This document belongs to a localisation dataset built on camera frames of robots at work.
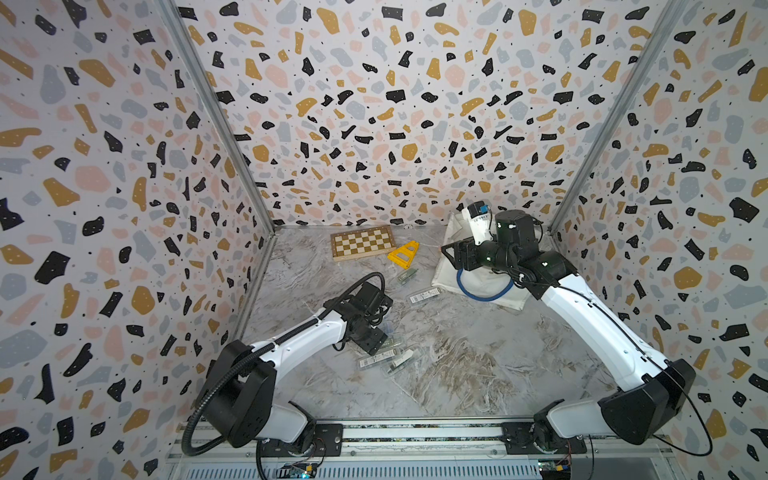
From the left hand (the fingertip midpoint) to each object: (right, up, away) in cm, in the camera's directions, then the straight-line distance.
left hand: (372, 334), depth 86 cm
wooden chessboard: (-7, +28, +27) cm, 39 cm away
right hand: (+22, +26, -12) cm, 36 cm away
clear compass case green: (+9, +15, +20) cm, 27 cm away
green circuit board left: (-16, -28, -16) cm, 36 cm away
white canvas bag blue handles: (+35, +14, +4) cm, 38 cm away
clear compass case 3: (+9, -7, -1) cm, 11 cm away
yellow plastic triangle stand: (+9, +23, +27) cm, 36 cm away
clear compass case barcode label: (+16, +9, +14) cm, 23 cm away
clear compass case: (+5, -3, +4) cm, 7 cm away
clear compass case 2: (+2, -7, -1) cm, 7 cm away
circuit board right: (+45, -29, -15) cm, 56 cm away
